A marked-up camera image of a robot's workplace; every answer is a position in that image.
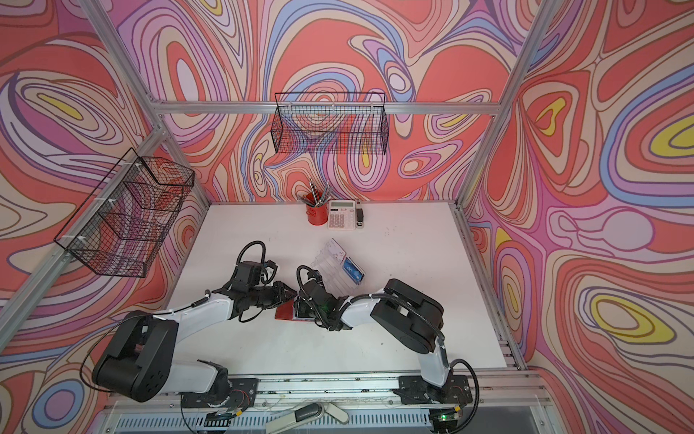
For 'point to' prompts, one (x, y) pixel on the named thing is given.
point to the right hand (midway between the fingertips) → (298, 310)
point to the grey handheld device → (306, 415)
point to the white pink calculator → (342, 214)
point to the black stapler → (360, 216)
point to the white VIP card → (336, 250)
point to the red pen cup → (317, 215)
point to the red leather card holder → (286, 312)
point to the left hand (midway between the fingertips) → (300, 292)
